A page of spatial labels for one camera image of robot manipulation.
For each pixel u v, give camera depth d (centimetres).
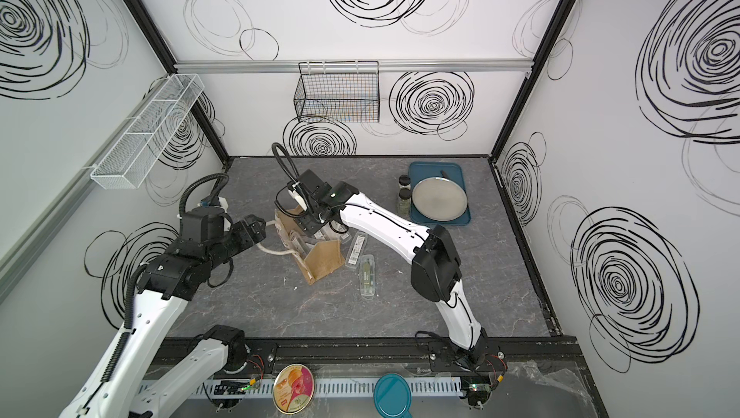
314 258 83
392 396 62
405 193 99
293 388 67
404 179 102
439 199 104
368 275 87
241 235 64
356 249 91
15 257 51
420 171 117
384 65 91
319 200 61
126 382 39
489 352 72
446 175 114
